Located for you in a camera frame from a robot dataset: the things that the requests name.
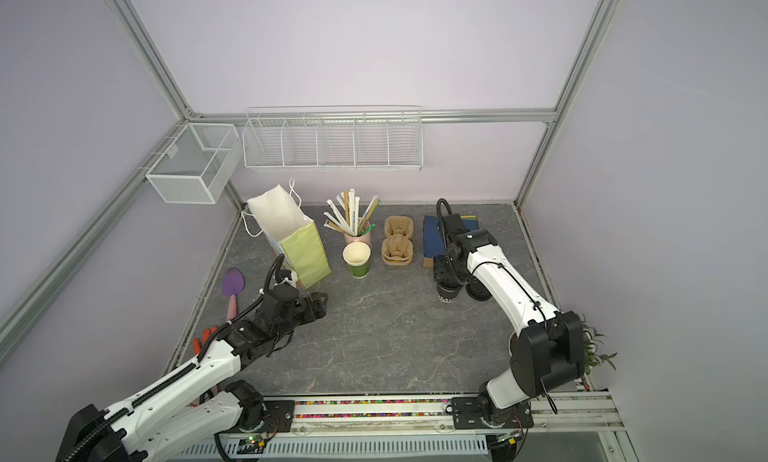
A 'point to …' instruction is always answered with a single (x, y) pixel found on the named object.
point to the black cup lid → (476, 289)
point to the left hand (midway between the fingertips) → (317, 303)
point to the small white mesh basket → (196, 163)
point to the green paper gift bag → (293, 234)
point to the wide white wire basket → (334, 137)
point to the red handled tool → (206, 334)
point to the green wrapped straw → (369, 229)
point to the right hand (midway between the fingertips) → (452, 275)
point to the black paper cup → (447, 292)
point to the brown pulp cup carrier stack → (397, 248)
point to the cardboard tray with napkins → (432, 239)
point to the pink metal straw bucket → (366, 238)
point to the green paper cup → (357, 255)
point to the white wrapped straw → (352, 212)
